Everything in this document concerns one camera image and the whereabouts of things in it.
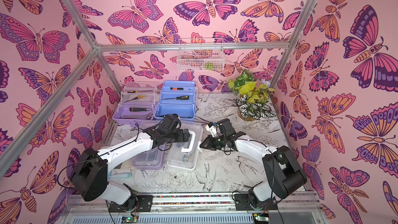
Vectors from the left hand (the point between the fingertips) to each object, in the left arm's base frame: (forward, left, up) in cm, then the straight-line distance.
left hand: (186, 135), depth 87 cm
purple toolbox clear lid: (-14, +15, +2) cm, 21 cm away
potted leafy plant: (+13, -37, +14) cm, 41 cm away
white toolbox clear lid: (-11, +1, -4) cm, 11 cm away
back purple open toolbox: (+27, +37, -4) cm, 46 cm away
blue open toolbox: (+24, +3, -7) cm, 26 cm away
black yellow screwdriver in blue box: (+29, +7, -1) cm, 30 cm away
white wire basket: (+42, -8, +25) cm, 50 cm away
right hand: (-6, -9, -1) cm, 10 cm away
